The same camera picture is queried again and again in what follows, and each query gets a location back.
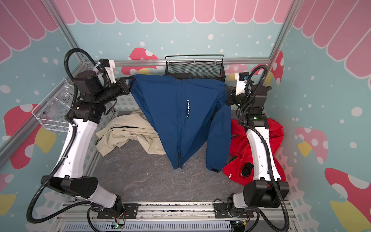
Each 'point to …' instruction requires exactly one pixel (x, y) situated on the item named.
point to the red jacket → (240, 167)
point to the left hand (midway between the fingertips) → (134, 80)
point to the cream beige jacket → (134, 127)
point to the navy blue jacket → (187, 112)
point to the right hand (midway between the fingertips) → (225, 85)
